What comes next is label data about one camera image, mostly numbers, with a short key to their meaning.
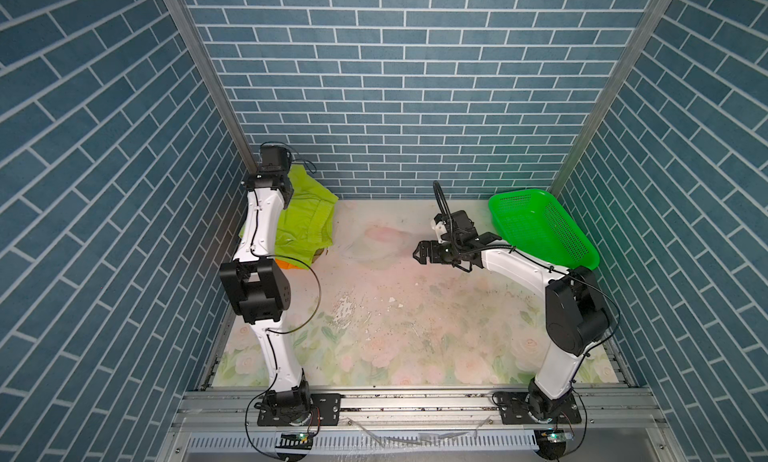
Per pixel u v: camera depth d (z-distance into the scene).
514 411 0.74
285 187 0.65
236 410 0.75
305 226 0.96
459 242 0.72
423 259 0.83
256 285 0.53
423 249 0.83
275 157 0.69
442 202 0.72
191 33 0.76
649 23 0.75
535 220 1.16
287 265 0.97
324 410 0.73
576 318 0.49
